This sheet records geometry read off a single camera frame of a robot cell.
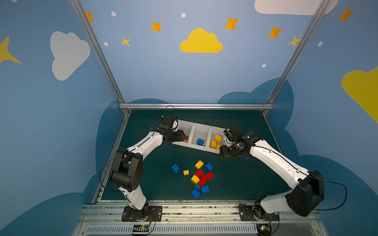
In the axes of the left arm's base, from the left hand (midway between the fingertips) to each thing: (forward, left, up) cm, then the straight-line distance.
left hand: (183, 134), depth 92 cm
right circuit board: (-48, -43, -14) cm, 66 cm away
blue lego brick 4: (-32, -9, -11) cm, 35 cm away
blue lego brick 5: (-30, -14, -11) cm, 35 cm away
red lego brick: (+2, -2, -7) cm, 8 cm away
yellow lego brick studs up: (-16, -11, -10) cm, 22 cm away
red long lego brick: (-25, -13, -10) cm, 30 cm away
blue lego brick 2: (-19, +4, -10) cm, 22 cm away
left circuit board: (-49, +19, -14) cm, 54 cm away
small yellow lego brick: (-20, -3, -11) cm, 23 cm away
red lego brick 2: (-21, -11, -11) cm, 26 cm away
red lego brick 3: (-22, -17, -10) cm, 30 cm away
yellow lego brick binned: (-1, -21, -9) cm, 23 cm away
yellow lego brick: (-25, -8, -10) cm, 28 cm away
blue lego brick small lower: (-29, -9, -10) cm, 32 cm away
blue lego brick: (+2, -11, -10) cm, 15 cm away
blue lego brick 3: (-16, -17, -11) cm, 26 cm away
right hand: (-14, -25, +2) cm, 29 cm away
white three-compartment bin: (+7, -13, -12) cm, 18 cm away
